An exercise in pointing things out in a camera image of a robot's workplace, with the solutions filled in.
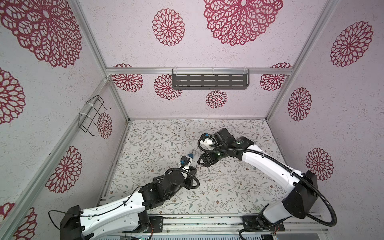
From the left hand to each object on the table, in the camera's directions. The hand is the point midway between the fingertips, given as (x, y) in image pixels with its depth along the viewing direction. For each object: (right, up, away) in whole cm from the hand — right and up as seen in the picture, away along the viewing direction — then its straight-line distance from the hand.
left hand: (193, 171), depth 74 cm
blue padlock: (-1, +4, +26) cm, 26 cm away
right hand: (+5, +7, +3) cm, 9 cm away
